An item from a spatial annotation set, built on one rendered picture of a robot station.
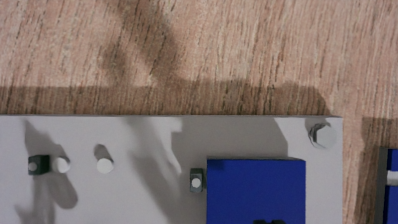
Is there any blue rectangular plate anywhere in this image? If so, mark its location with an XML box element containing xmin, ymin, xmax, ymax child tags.
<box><xmin>206</xmin><ymin>156</ymin><xmax>306</xmax><ymax>224</ymax></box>

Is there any grey fixture plate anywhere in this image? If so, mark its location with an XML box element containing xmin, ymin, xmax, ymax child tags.
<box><xmin>0</xmin><ymin>114</ymin><xmax>342</xmax><ymax>224</ymax></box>

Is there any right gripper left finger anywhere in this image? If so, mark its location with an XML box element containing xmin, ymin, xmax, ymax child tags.
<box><xmin>253</xmin><ymin>219</ymin><xmax>269</xmax><ymax>224</ymax></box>

